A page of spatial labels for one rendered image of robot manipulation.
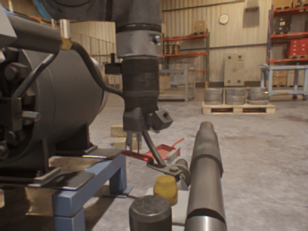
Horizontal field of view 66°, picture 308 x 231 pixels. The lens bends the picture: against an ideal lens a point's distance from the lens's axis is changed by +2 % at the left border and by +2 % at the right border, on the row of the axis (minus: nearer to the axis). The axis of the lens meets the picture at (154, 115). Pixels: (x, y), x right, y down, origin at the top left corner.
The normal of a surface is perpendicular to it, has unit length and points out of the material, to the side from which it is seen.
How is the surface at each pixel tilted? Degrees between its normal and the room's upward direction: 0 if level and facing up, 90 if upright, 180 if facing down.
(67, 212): 90
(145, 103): 99
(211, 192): 15
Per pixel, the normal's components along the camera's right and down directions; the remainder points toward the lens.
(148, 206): -0.03, -0.99
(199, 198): -0.28, -0.95
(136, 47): -0.06, 0.15
